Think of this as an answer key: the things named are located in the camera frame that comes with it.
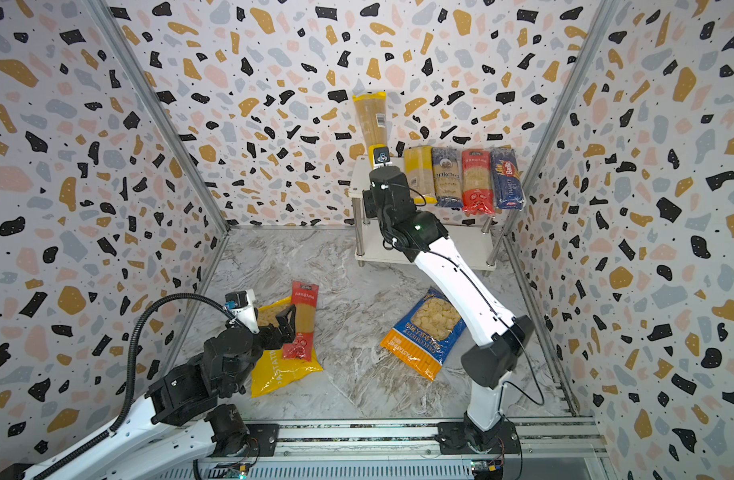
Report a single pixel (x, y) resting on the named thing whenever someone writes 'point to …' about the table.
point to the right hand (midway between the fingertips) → (378, 176)
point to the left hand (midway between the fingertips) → (280, 306)
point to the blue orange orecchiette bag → (427, 335)
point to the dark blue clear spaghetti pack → (448, 176)
